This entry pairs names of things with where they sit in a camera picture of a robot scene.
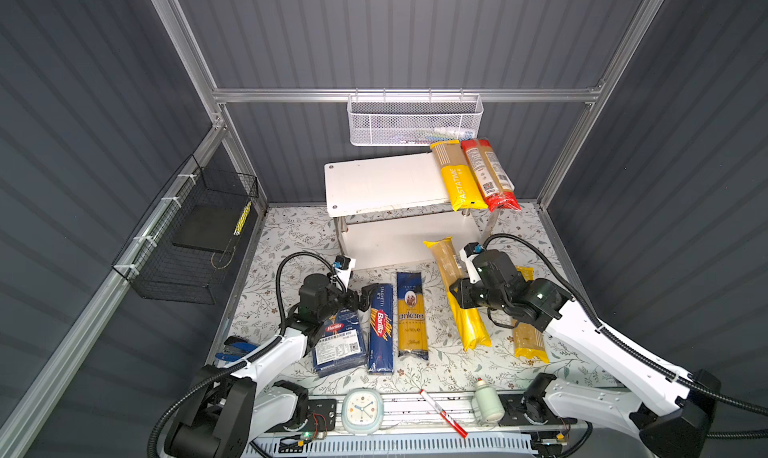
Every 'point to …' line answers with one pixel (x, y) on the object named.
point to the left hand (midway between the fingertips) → (364, 279)
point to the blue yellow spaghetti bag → (411, 329)
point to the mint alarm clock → (362, 411)
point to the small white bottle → (489, 402)
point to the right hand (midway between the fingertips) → (456, 289)
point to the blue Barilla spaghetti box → (381, 331)
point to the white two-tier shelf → (385, 209)
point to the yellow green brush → (242, 219)
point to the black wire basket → (183, 248)
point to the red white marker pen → (443, 414)
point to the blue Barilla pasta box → (341, 345)
